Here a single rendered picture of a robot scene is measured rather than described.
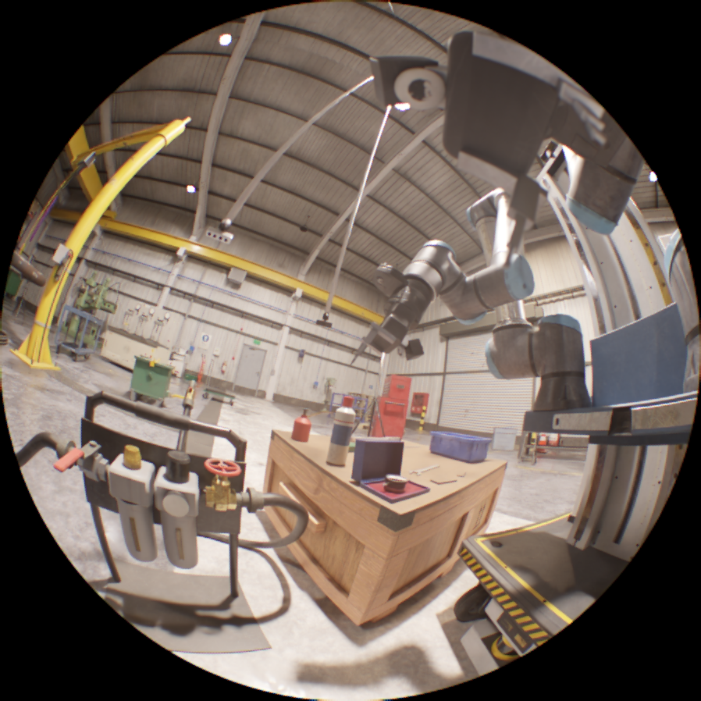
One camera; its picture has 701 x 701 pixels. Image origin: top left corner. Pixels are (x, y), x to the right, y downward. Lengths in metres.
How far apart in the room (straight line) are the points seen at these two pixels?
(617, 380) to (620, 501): 0.34
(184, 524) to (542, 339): 0.94
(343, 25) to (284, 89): 2.81
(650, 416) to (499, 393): 8.34
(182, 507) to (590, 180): 0.75
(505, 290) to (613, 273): 0.53
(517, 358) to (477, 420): 8.28
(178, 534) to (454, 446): 1.14
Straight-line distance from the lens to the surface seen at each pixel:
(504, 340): 0.76
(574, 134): 0.24
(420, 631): 0.86
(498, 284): 0.49
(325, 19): 8.15
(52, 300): 3.50
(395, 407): 3.56
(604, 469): 0.78
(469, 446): 1.15
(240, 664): 0.72
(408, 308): 0.40
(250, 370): 10.26
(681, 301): 0.58
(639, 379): 0.71
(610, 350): 0.76
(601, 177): 0.36
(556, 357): 0.68
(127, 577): 0.87
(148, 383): 3.01
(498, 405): 8.67
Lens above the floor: 0.68
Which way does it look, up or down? 13 degrees up
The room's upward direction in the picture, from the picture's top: 11 degrees clockwise
